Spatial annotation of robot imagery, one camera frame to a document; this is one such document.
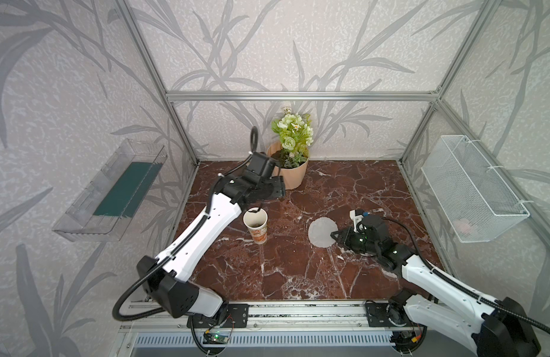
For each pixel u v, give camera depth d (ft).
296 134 3.05
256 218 2.88
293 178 3.26
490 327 1.28
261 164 1.76
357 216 2.50
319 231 2.77
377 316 2.38
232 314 2.41
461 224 2.40
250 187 1.63
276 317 2.47
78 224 1.90
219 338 2.32
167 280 1.26
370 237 2.13
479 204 2.03
